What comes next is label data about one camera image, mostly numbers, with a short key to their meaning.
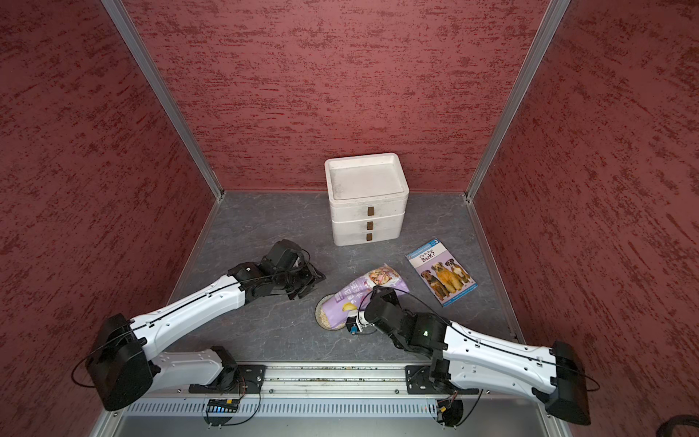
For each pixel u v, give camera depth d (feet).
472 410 2.30
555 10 2.30
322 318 2.69
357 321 2.12
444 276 3.10
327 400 2.34
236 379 2.23
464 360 1.58
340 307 2.40
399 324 1.77
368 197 2.82
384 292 2.49
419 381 2.40
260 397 2.33
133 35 2.44
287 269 2.08
